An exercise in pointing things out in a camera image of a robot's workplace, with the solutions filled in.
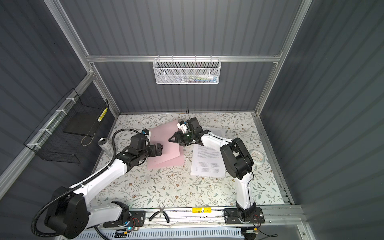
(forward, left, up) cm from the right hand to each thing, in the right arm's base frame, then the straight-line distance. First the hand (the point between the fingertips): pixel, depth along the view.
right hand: (172, 142), depth 89 cm
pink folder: (-9, 0, -1) cm, 9 cm away
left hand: (-3, +9, +1) cm, 10 cm away
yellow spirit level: (-34, -17, -11) cm, 39 cm away
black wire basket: (+2, +49, +19) cm, 52 cm away
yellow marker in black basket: (+6, +38, +17) cm, 41 cm away
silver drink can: (-2, +39, +2) cm, 39 cm away
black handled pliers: (-34, +4, -11) cm, 36 cm away
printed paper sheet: (-6, -21, -13) cm, 25 cm away
